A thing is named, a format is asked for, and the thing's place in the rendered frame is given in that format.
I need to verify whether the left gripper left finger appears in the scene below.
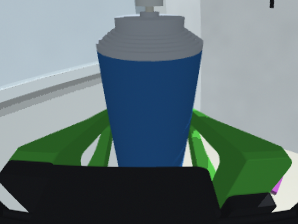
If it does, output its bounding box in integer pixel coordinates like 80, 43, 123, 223
9, 109, 113, 167

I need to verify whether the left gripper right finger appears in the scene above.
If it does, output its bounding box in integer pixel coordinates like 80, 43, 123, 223
188, 109, 292, 209

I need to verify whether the blue and grey spray bottle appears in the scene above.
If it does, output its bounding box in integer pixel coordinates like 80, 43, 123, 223
96, 0, 204, 167

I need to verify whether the flat purple block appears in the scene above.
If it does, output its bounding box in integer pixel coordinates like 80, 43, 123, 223
271, 177, 283, 194

